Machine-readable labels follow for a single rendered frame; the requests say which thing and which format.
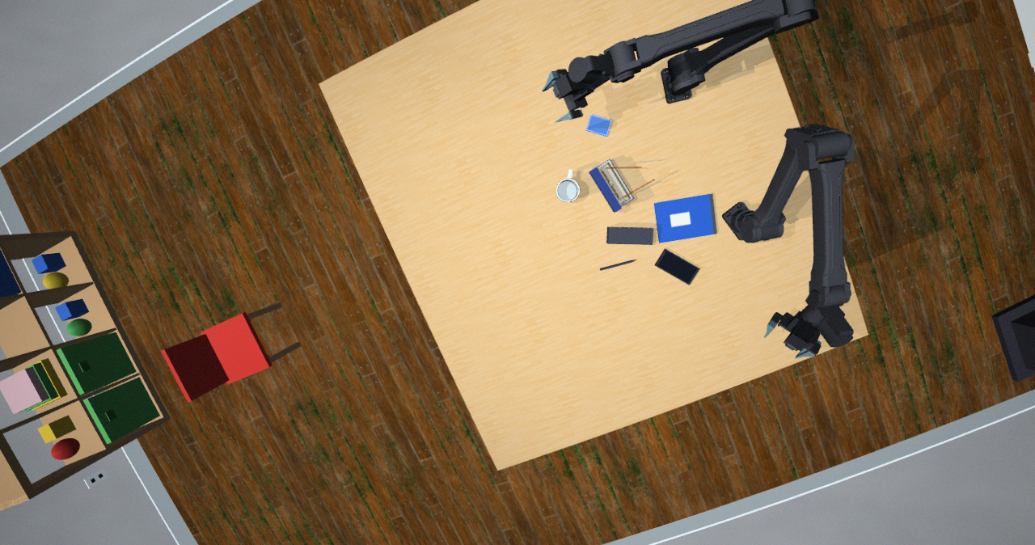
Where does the blue notebook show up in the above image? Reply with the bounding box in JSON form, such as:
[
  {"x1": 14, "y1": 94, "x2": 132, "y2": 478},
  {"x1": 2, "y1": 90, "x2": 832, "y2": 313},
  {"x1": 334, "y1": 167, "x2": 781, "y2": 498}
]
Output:
[{"x1": 654, "y1": 194, "x2": 717, "y2": 243}]

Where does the grey mug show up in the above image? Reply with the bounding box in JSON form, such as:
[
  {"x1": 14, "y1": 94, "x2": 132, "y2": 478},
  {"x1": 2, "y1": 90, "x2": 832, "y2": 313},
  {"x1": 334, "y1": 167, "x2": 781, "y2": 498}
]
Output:
[{"x1": 556, "y1": 170, "x2": 580, "y2": 202}]

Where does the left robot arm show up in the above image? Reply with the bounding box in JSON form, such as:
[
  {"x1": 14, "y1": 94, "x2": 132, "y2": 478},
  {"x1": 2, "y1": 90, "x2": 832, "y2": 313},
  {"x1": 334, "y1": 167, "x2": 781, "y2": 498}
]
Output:
[{"x1": 722, "y1": 124, "x2": 855, "y2": 351}]

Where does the black glasses case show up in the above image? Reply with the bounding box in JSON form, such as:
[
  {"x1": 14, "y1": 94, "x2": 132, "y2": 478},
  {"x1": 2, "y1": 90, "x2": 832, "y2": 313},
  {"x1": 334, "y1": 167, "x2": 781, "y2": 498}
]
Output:
[{"x1": 607, "y1": 228, "x2": 653, "y2": 245}]

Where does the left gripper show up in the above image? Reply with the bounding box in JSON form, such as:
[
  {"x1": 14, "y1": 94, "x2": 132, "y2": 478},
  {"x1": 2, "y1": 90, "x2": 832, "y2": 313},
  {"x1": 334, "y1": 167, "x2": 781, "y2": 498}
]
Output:
[{"x1": 764, "y1": 311, "x2": 822, "y2": 359}]

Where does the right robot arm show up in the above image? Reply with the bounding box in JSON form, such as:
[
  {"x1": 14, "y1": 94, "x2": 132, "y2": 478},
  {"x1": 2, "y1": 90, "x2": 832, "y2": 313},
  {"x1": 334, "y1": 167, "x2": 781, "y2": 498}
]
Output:
[{"x1": 553, "y1": 0, "x2": 819, "y2": 104}]

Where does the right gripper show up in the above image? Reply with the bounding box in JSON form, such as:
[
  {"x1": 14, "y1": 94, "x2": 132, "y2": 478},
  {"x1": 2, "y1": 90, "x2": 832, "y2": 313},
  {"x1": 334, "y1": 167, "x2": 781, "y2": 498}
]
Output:
[{"x1": 542, "y1": 69, "x2": 595, "y2": 123}]

